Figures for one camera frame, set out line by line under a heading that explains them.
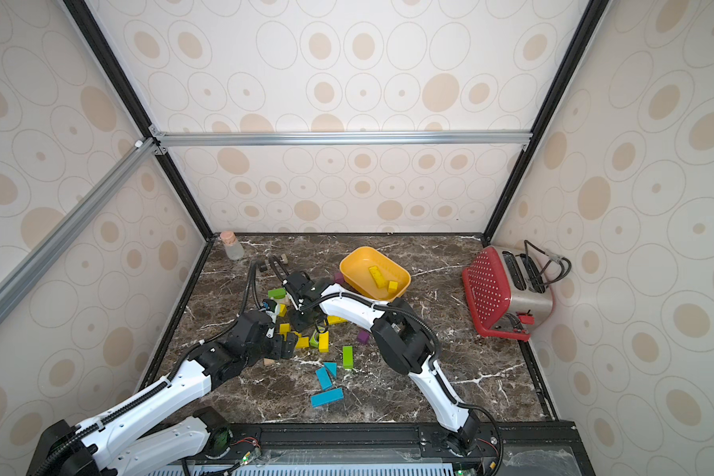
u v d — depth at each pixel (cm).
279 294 98
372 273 107
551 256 84
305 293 70
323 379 83
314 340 90
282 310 84
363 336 92
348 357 86
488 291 89
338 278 104
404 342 55
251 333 61
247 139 160
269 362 85
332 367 84
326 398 81
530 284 84
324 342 89
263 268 107
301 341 89
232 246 107
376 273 106
